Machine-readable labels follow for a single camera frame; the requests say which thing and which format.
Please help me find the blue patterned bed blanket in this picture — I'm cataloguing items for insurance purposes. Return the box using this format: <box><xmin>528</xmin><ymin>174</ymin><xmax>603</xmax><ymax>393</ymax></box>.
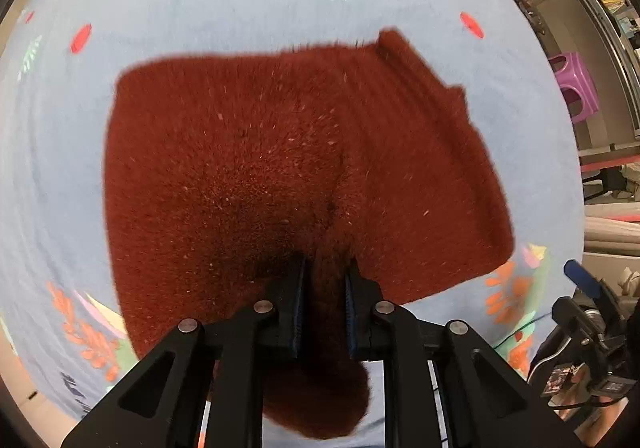
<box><xmin>1</xmin><ymin>0</ymin><xmax>584</xmax><ymax>419</ymax></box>

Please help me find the grey desk edge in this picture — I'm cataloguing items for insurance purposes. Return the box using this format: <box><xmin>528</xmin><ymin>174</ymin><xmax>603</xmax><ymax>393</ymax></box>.
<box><xmin>577</xmin><ymin>0</ymin><xmax>639</xmax><ymax>139</ymax></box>

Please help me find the dark red knitted sweater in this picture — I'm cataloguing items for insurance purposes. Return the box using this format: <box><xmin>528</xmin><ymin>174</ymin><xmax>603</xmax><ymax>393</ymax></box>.
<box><xmin>103</xmin><ymin>29</ymin><xmax>514</xmax><ymax>439</ymax></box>

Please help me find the purple plastic stool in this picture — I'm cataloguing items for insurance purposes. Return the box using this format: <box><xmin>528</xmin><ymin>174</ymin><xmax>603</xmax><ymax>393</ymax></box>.
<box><xmin>548</xmin><ymin>52</ymin><xmax>600</xmax><ymax>123</ymax></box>

